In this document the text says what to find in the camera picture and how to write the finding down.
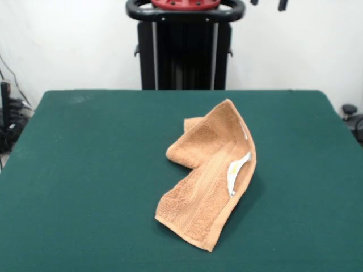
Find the tan terry towel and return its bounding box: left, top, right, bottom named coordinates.
left=154, top=98, right=258, bottom=253

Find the dark green table cloth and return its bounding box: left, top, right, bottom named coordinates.
left=0, top=89, right=363, bottom=272

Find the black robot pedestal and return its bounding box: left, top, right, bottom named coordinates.
left=126, top=0, right=246, bottom=91

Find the grey wall cable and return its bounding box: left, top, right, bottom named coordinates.
left=0, top=53, right=34, bottom=106

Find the black box with cables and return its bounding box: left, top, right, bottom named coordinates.
left=0, top=81, right=33, bottom=154

